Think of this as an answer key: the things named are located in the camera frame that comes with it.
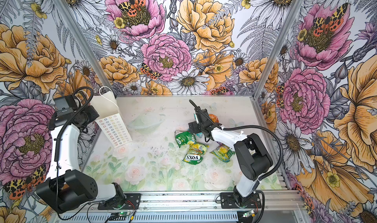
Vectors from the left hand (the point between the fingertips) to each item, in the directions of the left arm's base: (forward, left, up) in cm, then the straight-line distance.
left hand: (96, 118), depth 77 cm
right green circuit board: (-40, -77, -25) cm, 90 cm away
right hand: (+5, -53, -17) cm, 56 cm away
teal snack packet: (+3, -55, -23) cm, 59 cm away
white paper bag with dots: (0, -7, 0) cm, 7 cm away
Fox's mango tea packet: (-11, -67, -19) cm, 71 cm away
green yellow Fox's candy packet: (-11, -52, -18) cm, 56 cm away
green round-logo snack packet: (-1, -44, -19) cm, 48 cm away
